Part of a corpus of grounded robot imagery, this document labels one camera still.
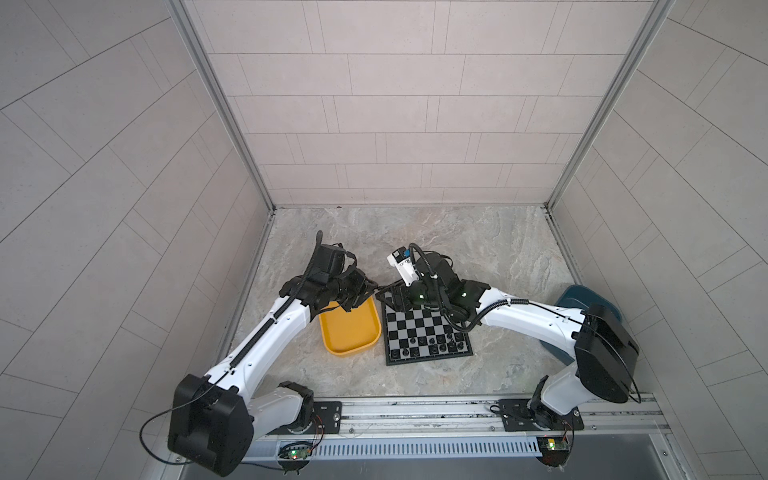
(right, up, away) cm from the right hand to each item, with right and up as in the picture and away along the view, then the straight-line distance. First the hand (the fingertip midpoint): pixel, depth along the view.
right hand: (380, 296), depth 75 cm
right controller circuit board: (+41, -34, -7) cm, 53 cm away
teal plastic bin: (+59, -3, +13) cm, 60 cm away
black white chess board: (+11, -12, +8) cm, 18 cm away
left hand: (+1, +4, +2) cm, 4 cm away
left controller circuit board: (-18, -33, -10) cm, 39 cm away
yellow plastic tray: (-9, -12, +8) cm, 17 cm away
